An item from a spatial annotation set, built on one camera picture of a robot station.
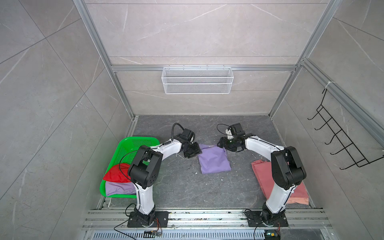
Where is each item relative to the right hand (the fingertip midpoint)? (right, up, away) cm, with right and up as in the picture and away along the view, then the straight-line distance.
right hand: (220, 144), depth 96 cm
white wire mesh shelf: (-15, +43, +5) cm, 46 cm away
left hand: (-13, -4, -2) cm, 14 cm away
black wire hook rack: (+49, -2, -38) cm, 62 cm away
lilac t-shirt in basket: (-58, -19, -23) cm, 65 cm away
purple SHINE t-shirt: (-5, -9, -4) cm, 11 cm away
